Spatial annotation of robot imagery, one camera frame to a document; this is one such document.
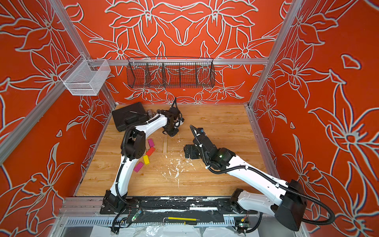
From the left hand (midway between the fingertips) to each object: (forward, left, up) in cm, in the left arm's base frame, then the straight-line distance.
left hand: (172, 131), depth 102 cm
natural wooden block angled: (-16, +3, 0) cm, 16 cm away
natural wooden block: (-12, +3, 0) cm, 12 cm away
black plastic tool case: (+7, +31, +7) cm, 33 cm away
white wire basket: (+18, +55, +30) cm, 66 cm away
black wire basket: (+29, +3, +29) cm, 41 cm away
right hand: (-21, -13, +17) cm, 30 cm away
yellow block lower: (-23, +13, +1) cm, 26 cm away
